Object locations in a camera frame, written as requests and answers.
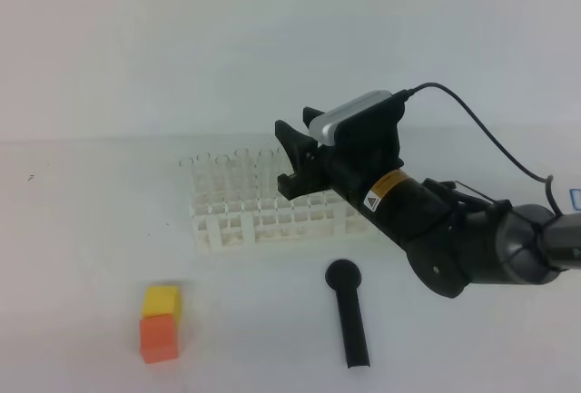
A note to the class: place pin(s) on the blue outlined sticker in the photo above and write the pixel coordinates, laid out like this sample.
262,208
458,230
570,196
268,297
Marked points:
575,196

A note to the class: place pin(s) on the yellow foam cube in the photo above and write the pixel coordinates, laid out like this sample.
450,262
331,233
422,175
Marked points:
161,300

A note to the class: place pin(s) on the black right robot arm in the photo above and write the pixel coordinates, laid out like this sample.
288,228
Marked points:
451,238

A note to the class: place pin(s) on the black plastic scoop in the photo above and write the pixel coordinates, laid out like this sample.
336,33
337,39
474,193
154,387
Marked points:
343,277

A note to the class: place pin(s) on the orange foam cube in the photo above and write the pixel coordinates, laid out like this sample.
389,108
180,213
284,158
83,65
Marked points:
158,338

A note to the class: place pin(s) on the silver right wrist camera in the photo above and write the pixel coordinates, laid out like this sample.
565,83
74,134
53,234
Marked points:
323,127

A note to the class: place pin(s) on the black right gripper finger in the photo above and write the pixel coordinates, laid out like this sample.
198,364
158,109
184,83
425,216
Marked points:
309,114
298,146

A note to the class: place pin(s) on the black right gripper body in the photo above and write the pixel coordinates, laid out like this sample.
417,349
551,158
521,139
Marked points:
366,146

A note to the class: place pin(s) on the white test tube rack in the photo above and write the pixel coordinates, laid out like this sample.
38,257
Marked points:
239,223

